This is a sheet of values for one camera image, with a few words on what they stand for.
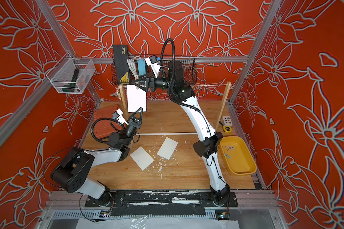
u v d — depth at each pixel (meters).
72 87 0.80
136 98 0.68
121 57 0.86
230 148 0.90
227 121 1.02
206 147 0.52
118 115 0.67
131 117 0.70
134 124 0.66
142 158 0.90
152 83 0.58
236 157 0.88
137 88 0.67
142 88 0.60
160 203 0.73
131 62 0.84
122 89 0.65
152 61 0.58
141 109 0.71
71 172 0.45
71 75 0.90
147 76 0.58
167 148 0.93
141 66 0.89
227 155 0.88
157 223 0.67
